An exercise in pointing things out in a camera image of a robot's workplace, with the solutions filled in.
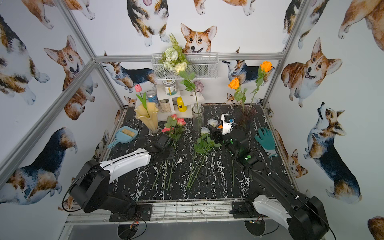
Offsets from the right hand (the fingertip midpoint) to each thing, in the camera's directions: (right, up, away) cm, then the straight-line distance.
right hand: (220, 119), depth 75 cm
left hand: (-28, -18, +16) cm, 36 cm away
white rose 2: (-10, -26, +16) cm, 32 cm away
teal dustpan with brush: (-62, -11, +29) cm, 69 cm away
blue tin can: (-41, +15, +21) cm, 48 cm away
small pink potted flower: (-11, +21, +23) cm, 33 cm away
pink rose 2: (-24, -2, +32) cm, 40 cm away
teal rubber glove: (+34, -14, +26) cm, 45 cm away
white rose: (-1, -2, +31) cm, 31 cm away
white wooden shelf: (-35, +11, +38) cm, 52 cm away
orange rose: (+13, +14, +12) cm, 22 cm away
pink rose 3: (-33, -7, +27) cm, 43 cm away
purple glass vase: (+20, +6, +20) cm, 28 cm away
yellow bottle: (-24, +9, +38) cm, 46 cm away
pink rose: (-30, -2, +25) cm, 39 cm away
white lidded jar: (-28, +20, +18) cm, 39 cm away
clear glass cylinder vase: (-12, +1, +27) cm, 30 cm away
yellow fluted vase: (-40, -1, +17) cm, 44 cm away
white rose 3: (-8, -16, +24) cm, 30 cm away
